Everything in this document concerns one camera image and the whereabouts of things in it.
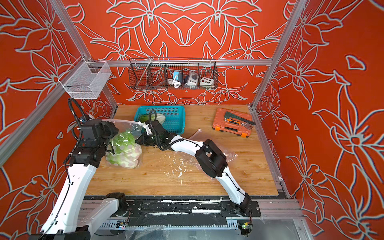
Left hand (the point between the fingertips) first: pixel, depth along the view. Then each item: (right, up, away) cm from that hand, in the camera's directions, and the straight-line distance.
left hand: (109, 124), depth 72 cm
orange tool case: (+70, 0, +29) cm, 75 cm away
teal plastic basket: (+28, +5, +38) cm, 48 cm away
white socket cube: (+49, +27, +23) cm, 61 cm away
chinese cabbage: (+4, -17, +9) cm, 20 cm away
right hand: (+7, -11, +7) cm, 15 cm away
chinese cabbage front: (+3, -11, +8) cm, 14 cm away
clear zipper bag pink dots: (+10, -2, +8) cm, 12 cm away
